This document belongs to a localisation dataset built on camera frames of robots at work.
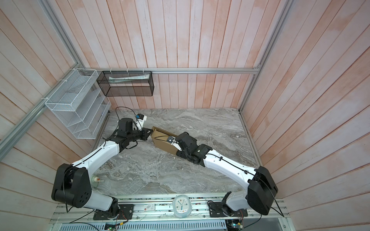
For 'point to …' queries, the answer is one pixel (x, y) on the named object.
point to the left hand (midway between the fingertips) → (152, 133)
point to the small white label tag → (149, 207)
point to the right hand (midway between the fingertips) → (184, 142)
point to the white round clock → (182, 206)
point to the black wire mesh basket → (126, 83)
